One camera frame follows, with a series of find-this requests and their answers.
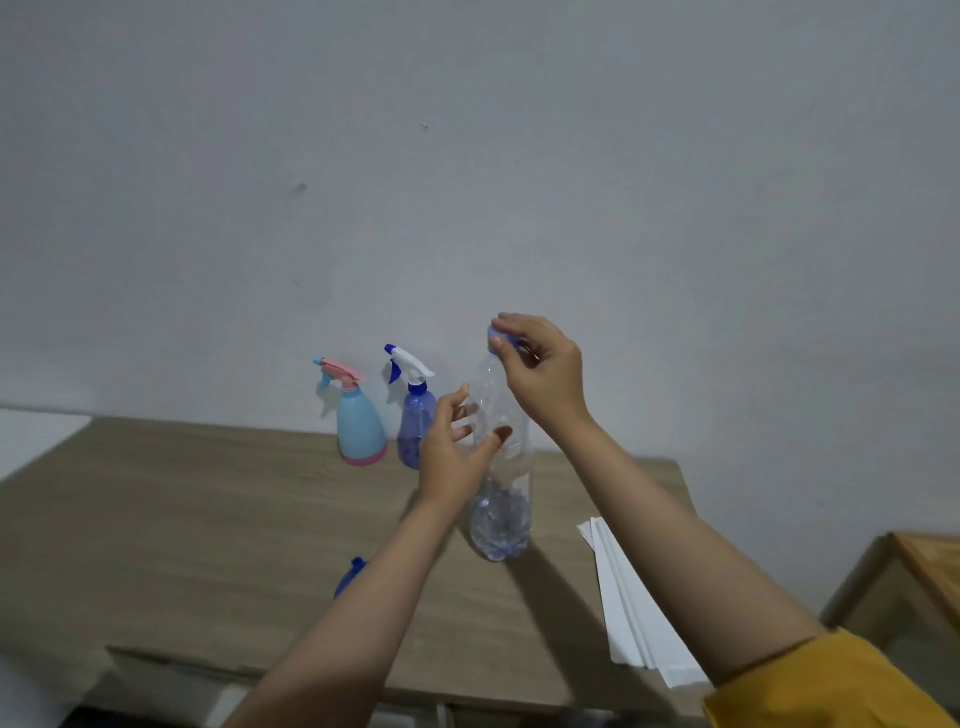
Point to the person's left hand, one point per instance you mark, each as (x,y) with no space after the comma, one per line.
(450,472)

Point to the person's right hand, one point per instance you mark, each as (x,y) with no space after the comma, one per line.
(555,382)

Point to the transparent blue spray bottle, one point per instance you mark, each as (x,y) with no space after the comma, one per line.
(412,427)

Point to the clear plastic water bottle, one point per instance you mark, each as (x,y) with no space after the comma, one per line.
(502,517)

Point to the blue bottle cap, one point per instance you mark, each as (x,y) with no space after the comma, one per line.
(493,343)

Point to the light blue pink spray bottle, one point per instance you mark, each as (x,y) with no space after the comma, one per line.
(360,427)

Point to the white and blue spray head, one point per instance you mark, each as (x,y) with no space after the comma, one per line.
(411,364)

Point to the blue plastic funnel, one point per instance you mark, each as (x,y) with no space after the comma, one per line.
(349,577)

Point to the pink spray head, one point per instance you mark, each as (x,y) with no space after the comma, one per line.
(341,369)

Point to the stack of white paper towels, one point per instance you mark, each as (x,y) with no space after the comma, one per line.
(637,615)

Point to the person's left forearm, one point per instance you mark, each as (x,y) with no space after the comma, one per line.
(352,637)

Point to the person's right forearm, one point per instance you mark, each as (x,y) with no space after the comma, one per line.
(690,555)

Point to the person's yellow right sleeve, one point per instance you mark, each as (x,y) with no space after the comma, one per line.
(825,690)

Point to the wooden chair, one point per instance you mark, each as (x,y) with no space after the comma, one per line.
(922,570)

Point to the white cabinet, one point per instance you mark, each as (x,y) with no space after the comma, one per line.
(30,439)

